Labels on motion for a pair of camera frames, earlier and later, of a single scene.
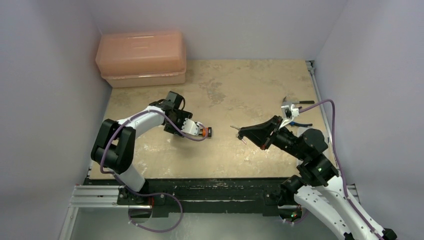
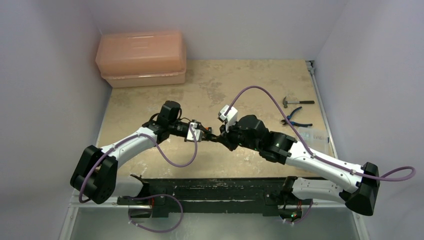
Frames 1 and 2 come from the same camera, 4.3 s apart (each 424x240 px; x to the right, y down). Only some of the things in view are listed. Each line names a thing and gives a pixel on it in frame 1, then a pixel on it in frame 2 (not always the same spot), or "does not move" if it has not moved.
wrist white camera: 290,111 -> 231,117
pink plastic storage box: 142,58 does not move
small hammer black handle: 287,104 does not move
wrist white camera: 191,127 does not move
